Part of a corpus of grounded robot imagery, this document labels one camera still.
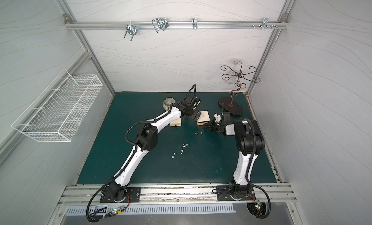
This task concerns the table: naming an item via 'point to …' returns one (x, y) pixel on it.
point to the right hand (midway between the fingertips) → (203, 123)
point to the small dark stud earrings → (196, 133)
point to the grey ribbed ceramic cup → (166, 103)
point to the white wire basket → (54, 115)
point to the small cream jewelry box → (177, 122)
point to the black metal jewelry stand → (225, 103)
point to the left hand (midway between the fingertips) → (195, 112)
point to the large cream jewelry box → (204, 117)
